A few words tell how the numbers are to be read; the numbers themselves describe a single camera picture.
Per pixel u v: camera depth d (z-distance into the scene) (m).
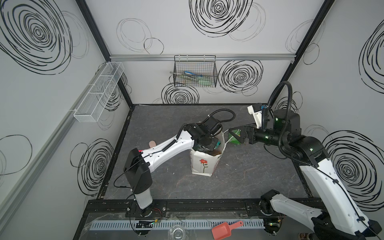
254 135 0.52
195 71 0.88
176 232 0.69
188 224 0.64
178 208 0.75
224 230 0.68
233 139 0.56
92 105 0.74
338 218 0.38
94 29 0.78
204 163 0.72
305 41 0.85
